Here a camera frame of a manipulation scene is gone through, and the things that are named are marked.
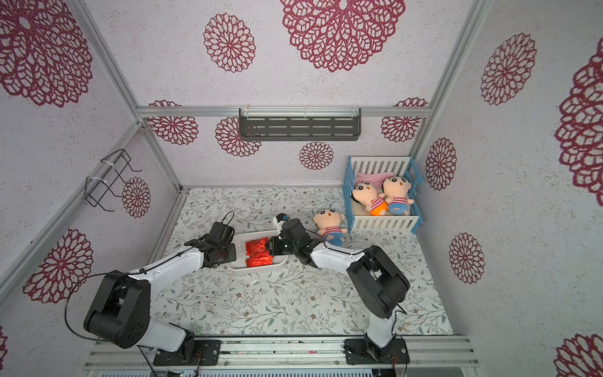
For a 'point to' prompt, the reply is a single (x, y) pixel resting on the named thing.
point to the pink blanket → (376, 179)
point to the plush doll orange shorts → (366, 193)
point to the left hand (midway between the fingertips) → (228, 254)
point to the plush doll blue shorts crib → (396, 188)
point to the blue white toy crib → (358, 217)
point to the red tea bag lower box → (259, 258)
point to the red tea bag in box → (257, 248)
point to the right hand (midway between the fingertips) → (270, 244)
